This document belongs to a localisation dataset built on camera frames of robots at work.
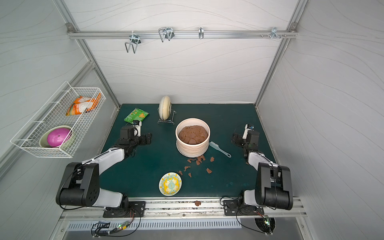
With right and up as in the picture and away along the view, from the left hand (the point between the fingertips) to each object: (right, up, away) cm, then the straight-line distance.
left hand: (145, 133), depth 92 cm
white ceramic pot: (+28, -8, -10) cm, 31 cm away
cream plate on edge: (+12, +17, +4) cm, 21 cm away
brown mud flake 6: (+42, -16, -1) cm, 45 cm away
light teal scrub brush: (+45, -9, +3) cm, 46 cm away
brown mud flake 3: (+40, -21, -6) cm, 46 cm away
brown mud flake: (+35, -16, -2) cm, 38 cm away
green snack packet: (-12, +12, +19) cm, 25 cm away
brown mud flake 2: (+28, -16, -2) cm, 33 cm away
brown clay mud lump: (+31, 0, -3) cm, 31 cm away
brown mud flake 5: (+26, -20, -4) cm, 33 cm away
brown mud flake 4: (+29, -23, -8) cm, 38 cm away
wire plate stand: (+13, +8, +14) cm, 21 cm away
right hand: (+61, -1, 0) cm, 61 cm away
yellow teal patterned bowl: (+18, -26, -12) cm, 34 cm away
